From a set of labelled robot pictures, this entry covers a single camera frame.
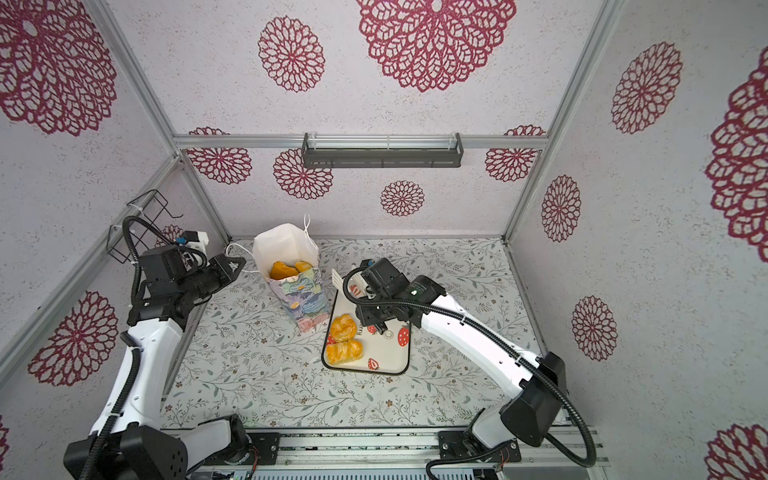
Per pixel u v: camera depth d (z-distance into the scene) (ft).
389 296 1.77
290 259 3.24
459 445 2.41
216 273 2.13
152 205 2.74
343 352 2.80
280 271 3.10
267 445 2.40
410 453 2.46
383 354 2.89
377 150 3.11
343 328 2.97
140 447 1.24
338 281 2.53
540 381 1.29
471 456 2.39
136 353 1.47
